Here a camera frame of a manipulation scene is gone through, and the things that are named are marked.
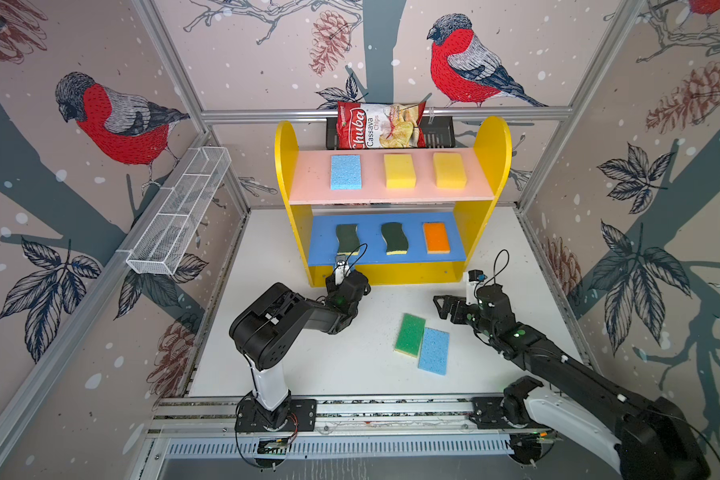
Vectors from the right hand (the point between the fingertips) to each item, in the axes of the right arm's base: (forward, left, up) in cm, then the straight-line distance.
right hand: (442, 304), depth 84 cm
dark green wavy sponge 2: (+17, +13, +8) cm, 23 cm away
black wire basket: (+48, 0, +27) cm, 55 cm away
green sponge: (-7, +9, -7) cm, 13 cm away
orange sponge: (+19, +1, +7) cm, 20 cm away
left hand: (+11, +29, -2) cm, 31 cm away
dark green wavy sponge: (+17, +28, +8) cm, 34 cm away
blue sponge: (-11, +2, -8) cm, 14 cm away
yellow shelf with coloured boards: (+32, +12, +4) cm, 34 cm away
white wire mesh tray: (+14, +73, +25) cm, 78 cm away
